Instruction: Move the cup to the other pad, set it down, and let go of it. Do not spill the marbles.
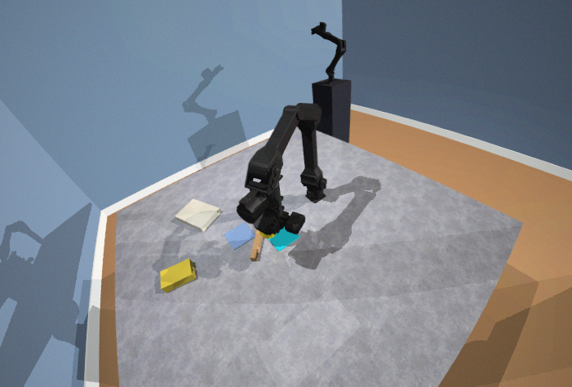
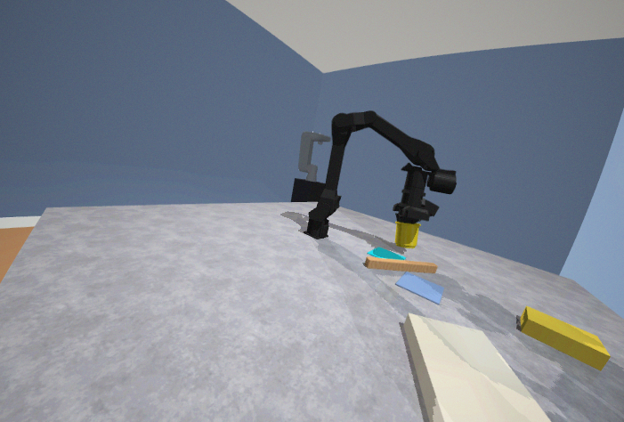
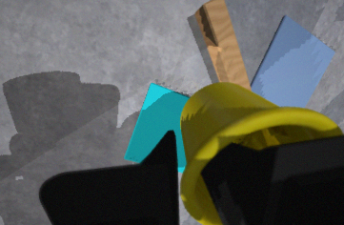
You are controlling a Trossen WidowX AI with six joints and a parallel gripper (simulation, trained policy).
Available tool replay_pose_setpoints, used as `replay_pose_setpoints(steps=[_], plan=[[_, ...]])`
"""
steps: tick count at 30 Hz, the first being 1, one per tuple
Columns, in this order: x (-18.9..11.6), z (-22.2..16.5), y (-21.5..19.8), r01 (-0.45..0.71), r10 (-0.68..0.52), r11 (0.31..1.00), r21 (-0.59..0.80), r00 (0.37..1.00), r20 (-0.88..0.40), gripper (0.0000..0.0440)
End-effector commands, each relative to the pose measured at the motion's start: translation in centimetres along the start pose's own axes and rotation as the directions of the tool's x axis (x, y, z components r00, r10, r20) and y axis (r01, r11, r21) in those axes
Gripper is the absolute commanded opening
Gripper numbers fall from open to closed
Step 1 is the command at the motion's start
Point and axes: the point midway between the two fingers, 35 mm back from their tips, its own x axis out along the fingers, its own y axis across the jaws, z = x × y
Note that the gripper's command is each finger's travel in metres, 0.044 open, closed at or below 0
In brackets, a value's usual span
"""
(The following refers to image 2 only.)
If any cream rectangular block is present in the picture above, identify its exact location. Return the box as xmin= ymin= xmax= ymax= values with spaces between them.
xmin=404 ymin=313 xmax=551 ymax=422

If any yellow rectangular block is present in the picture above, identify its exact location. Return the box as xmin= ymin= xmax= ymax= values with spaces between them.
xmin=520 ymin=305 xmax=611 ymax=370

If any wooden plank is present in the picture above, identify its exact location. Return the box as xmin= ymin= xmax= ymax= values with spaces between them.
xmin=365 ymin=256 xmax=438 ymax=273

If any yellow cup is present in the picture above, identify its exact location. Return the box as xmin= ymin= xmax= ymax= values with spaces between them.
xmin=395 ymin=222 xmax=421 ymax=248

